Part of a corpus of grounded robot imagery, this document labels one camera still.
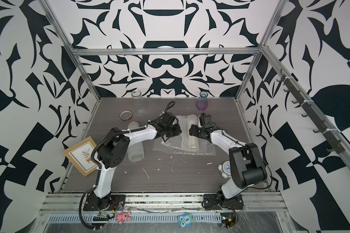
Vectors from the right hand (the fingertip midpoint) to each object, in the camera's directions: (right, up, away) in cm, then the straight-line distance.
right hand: (193, 128), depth 94 cm
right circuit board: (+14, -41, -23) cm, 49 cm away
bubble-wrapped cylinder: (-3, -8, -3) cm, 9 cm away
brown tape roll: (-48, +9, +15) cm, 51 cm away
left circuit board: (-45, -38, -25) cm, 64 cm away
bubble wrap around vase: (-12, -10, 0) cm, 16 cm away
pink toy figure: (-36, -38, -25) cm, 58 cm away
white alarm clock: (+16, -21, -13) cm, 29 cm away
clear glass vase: (-38, +13, +16) cm, 43 cm away
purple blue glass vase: (+8, +18, +14) cm, 24 cm away
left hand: (-7, 0, +1) cm, 7 cm away
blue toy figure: (-6, -40, -25) cm, 47 cm away
